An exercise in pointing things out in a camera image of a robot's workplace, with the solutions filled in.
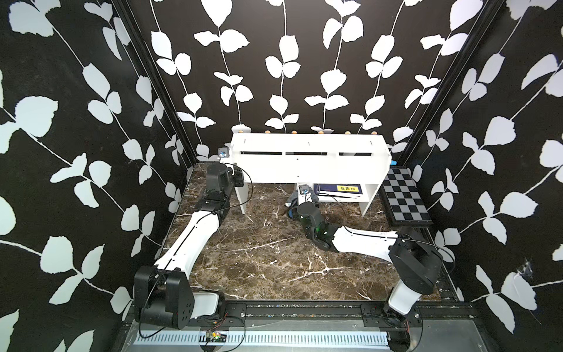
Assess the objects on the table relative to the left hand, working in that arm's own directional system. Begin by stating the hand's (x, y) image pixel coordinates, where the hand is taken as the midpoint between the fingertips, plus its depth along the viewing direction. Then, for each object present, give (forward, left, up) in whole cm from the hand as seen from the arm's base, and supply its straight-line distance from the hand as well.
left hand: (235, 160), depth 80 cm
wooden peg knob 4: (+11, -23, +4) cm, 26 cm away
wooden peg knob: (+9, -54, +4) cm, 55 cm away
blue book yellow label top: (-3, -41, -15) cm, 44 cm away
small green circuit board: (-52, +6, -32) cm, 61 cm away
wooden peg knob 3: (+11, -33, +4) cm, 35 cm away
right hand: (-7, -23, -12) cm, 27 cm away
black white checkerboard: (-2, -74, -26) cm, 79 cm away
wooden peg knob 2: (+10, -44, +3) cm, 45 cm away
